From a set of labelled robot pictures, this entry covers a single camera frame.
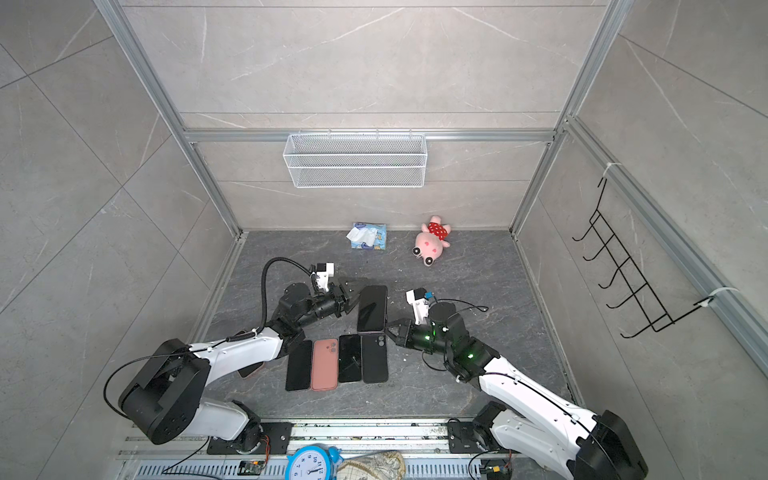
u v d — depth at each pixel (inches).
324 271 30.6
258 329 23.5
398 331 26.9
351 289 28.1
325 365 33.9
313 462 27.0
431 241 42.2
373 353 34.7
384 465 26.5
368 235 43.6
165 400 16.7
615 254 28.0
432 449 28.7
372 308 32.0
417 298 27.5
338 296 28.0
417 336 25.9
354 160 39.4
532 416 18.5
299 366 33.0
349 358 40.1
